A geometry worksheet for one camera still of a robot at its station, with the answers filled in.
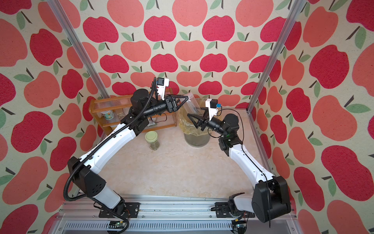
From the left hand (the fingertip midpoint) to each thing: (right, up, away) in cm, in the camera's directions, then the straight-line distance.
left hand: (187, 102), depth 63 cm
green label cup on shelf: (-50, -4, +29) cm, 58 cm away
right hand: (+2, -5, +5) cm, 8 cm away
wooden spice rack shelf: (-41, +2, +25) cm, 48 cm away
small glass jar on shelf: (-45, -4, +33) cm, 56 cm away
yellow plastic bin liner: (-1, -10, +16) cm, 19 cm away
